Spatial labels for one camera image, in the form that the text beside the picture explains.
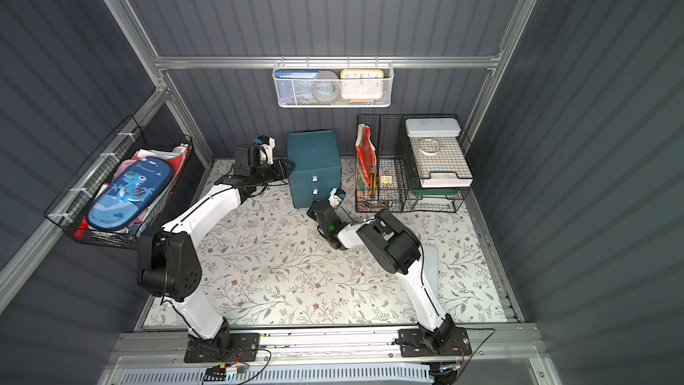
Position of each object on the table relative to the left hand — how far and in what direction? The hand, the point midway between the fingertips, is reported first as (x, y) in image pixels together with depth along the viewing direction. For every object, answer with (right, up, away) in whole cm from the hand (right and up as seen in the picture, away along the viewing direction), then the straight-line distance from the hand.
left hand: (296, 166), depth 89 cm
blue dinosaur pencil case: (-37, -8, -24) cm, 44 cm away
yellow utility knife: (+28, -6, +20) cm, 35 cm away
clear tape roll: (+47, +8, +8) cm, 49 cm away
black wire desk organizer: (+40, +1, +4) cm, 41 cm away
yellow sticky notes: (+34, -4, +23) cm, 41 cm away
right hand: (+5, -11, +11) cm, 17 cm away
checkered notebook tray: (+50, +2, +3) cm, 50 cm away
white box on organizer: (+50, +16, +12) cm, 54 cm away
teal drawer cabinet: (+6, 0, +2) cm, 6 cm away
